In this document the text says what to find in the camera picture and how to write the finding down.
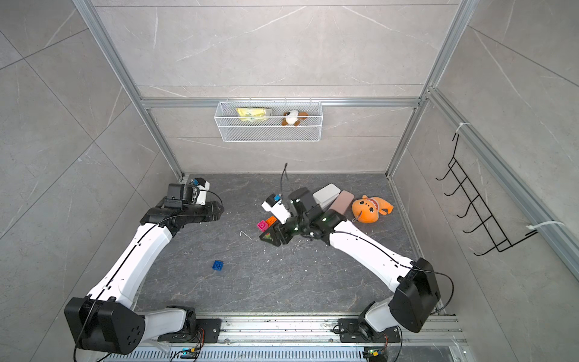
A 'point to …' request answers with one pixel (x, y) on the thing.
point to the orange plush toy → (367, 210)
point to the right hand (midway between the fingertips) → (268, 232)
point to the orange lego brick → (271, 221)
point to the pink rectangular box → (343, 202)
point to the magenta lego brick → (262, 225)
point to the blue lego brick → (218, 265)
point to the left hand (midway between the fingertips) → (218, 206)
